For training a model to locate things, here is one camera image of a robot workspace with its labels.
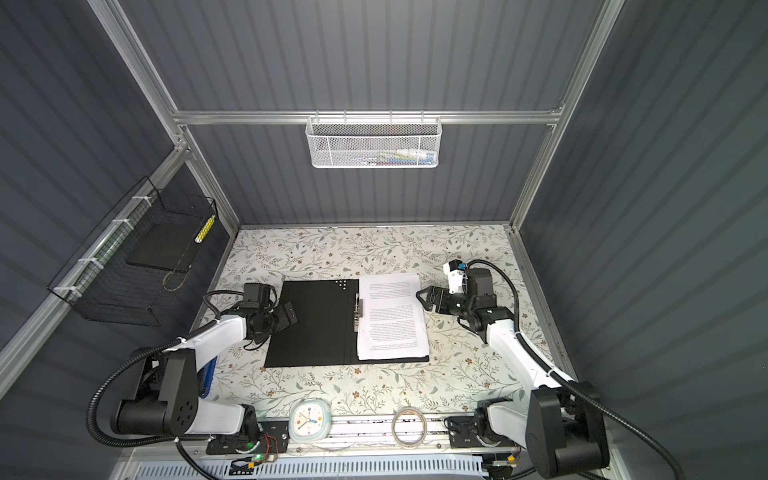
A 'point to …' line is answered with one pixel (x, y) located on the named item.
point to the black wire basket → (132, 267)
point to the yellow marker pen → (199, 237)
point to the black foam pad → (167, 246)
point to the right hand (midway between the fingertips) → (432, 298)
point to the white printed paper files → (394, 322)
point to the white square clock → (310, 420)
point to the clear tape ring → (424, 427)
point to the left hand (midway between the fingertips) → (284, 321)
